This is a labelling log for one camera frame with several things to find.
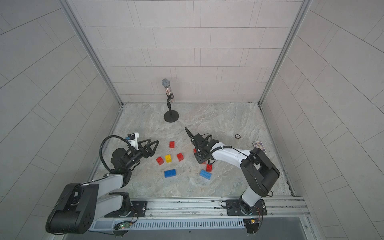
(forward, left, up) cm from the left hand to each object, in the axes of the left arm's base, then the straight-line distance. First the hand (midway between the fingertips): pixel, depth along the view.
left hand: (156, 141), depth 82 cm
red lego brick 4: (-1, -21, -10) cm, 23 cm away
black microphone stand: (+27, -3, -11) cm, 29 cm away
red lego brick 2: (-5, -13, -9) cm, 16 cm away
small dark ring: (+10, -48, -11) cm, 50 cm away
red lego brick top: (+4, -7, -11) cm, 14 cm away
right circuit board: (-37, -48, -12) cm, 62 cm away
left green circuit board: (-37, +9, -9) cm, 39 cm away
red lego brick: (-7, -1, -9) cm, 12 cm away
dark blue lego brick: (-14, -8, -10) cm, 19 cm away
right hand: (-4, -25, -12) cm, 28 cm away
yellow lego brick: (-6, -6, -9) cm, 12 cm away
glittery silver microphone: (+27, -4, +19) cm, 33 cm away
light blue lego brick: (-14, -28, -10) cm, 33 cm away
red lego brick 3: (-11, -29, -8) cm, 32 cm away
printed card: (+3, -61, -9) cm, 62 cm away
